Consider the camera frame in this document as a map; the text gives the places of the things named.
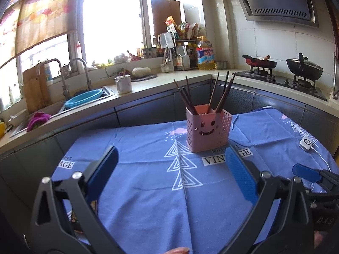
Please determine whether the pink perforated utensil holder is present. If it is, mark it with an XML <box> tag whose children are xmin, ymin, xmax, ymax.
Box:
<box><xmin>186</xmin><ymin>104</ymin><xmax>233</xmax><ymax>153</ymax></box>

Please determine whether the brown chopstick bundle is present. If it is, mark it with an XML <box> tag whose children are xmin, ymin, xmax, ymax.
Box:
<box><xmin>206</xmin><ymin>72</ymin><xmax>220</xmax><ymax>113</ymax></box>
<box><xmin>179</xmin><ymin>87</ymin><xmax>198</xmax><ymax>115</ymax></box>
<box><xmin>185</xmin><ymin>76</ymin><xmax>194</xmax><ymax>109</ymax></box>
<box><xmin>182</xmin><ymin>87</ymin><xmax>198</xmax><ymax>115</ymax></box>

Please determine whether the dark chopstick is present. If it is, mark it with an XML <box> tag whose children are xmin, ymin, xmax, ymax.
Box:
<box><xmin>215</xmin><ymin>70</ymin><xmax>229</xmax><ymax>113</ymax></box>
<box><xmin>216</xmin><ymin>73</ymin><xmax>236</xmax><ymax>113</ymax></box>

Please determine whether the reddish chopstick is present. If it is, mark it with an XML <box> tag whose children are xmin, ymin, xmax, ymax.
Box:
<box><xmin>220</xmin><ymin>78</ymin><xmax>234</xmax><ymax>107</ymax></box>

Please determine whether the slanted brown chopstick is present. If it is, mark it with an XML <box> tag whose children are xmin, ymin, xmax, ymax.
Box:
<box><xmin>173</xmin><ymin>79</ymin><xmax>197</xmax><ymax>115</ymax></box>

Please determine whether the right hand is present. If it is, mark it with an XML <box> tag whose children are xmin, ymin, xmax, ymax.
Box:
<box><xmin>314</xmin><ymin>231</ymin><xmax>324</xmax><ymax>248</ymax></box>

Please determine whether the left hand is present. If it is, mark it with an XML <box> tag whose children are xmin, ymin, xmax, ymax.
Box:
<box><xmin>164</xmin><ymin>247</ymin><xmax>190</xmax><ymax>254</ymax></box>

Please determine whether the white square device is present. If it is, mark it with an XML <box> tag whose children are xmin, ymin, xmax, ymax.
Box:
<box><xmin>299</xmin><ymin>137</ymin><xmax>313</xmax><ymax>152</ymax></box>

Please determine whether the smartphone under gripper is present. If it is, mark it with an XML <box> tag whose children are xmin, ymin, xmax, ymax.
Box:
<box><xmin>69</xmin><ymin>200</ymin><xmax>98</xmax><ymax>240</ymax></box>

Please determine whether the blue patterned tablecloth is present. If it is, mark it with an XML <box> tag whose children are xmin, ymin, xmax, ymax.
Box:
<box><xmin>52</xmin><ymin>107</ymin><xmax>338</xmax><ymax>253</ymax></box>

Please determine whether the blue plastic basin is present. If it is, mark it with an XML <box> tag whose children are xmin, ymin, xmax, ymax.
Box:
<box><xmin>64</xmin><ymin>89</ymin><xmax>103</xmax><ymax>108</ymax></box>

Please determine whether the magenta cloth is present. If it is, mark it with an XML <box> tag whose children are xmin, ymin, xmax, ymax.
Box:
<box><xmin>27</xmin><ymin>111</ymin><xmax>51</xmax><ymax>132</ymax></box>

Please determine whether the black gas stove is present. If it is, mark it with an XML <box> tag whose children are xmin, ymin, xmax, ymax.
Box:
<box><xmin>236</xmin><ymin>68</ymin><xmax>327</xmax><ymax>101</ymax></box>

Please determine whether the left steel faucet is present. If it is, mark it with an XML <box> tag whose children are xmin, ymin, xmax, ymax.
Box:
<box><xmin>36</xmin><ymin>58</ymin><xmax>71</xmax><ymax>100</ymax></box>

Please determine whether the steel faucet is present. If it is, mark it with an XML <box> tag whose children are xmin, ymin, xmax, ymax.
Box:
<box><xmin>36</xmin><ymin>58</ymin><xmax>71</xmax><ymax>100</ymax></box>
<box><xmin>67</xmin><ymin>57</ymin><xmax>93</xmax><ymax>91</ymax></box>

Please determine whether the right steel faucet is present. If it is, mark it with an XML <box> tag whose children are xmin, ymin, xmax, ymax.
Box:
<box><xmin>67</xmin><ymin>57</ymin><xmax>93</xmax><ymax>91</ymax></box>

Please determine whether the white mug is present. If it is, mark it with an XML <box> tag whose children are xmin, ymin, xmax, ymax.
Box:
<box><xmin>114</xmin><ymin>75</ymin><xmax>132</xmax><ymax>95</ymax></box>

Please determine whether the wooden cutting board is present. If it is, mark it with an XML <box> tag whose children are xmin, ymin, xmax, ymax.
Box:
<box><xmin>22</xmin><ymin>63</ymin><xmax>52</xmax><ymax>114</ymax></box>

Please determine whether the black wok with lid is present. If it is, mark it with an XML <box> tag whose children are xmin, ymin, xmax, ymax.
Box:
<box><xmin>286</xmin><ymin>53</ymin><xmax>324</xmax><ymax>81</ymax></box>

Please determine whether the red frying pan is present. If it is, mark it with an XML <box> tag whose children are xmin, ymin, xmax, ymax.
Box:
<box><xmin>242</xmin><ymin>54</ymin><xmax>277</xmax><ymax>69</ymax></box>

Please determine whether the yellow cooking oil bottle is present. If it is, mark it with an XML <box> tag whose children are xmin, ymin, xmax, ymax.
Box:
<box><xmin>196</xmin><ymin>36</ymin><xmax>215</xmax><ymax>70</ymax></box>

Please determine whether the white jug bottle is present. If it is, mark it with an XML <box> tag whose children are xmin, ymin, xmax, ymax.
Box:
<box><xmin>176</xmin><ymin>45</ymin><xmax>190</xmax><ymax>70</ymax></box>

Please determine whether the black spice rack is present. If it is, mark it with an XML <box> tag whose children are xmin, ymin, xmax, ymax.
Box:
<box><xmin>174</xmin><ymin>39</ymin><xmax>197</xmax><ymax>70</ymax></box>

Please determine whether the steel range hood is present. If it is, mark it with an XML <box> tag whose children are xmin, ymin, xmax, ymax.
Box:
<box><xmin>239</xmin><ymin>0</ymin><xmax>319</xmax><ymax>28</ymax></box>

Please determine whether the patterned roller blind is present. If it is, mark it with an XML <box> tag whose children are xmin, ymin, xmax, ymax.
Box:
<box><xmin>1</xmin><ymin>0</ymin><xmax>76</xmax><ymax>66</ymax></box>

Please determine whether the brown cardboard panel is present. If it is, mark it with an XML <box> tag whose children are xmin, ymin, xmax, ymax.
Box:
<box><xmin>151</xmin><ymin>0</ymin><xmax>182</xmax><ymax>37</ymax></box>

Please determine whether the white cable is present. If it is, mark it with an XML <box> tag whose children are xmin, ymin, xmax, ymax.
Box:
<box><xmin>311</xmin><ymin>146</ymin><xmax>332</xmax><ymax>172</ymax></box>

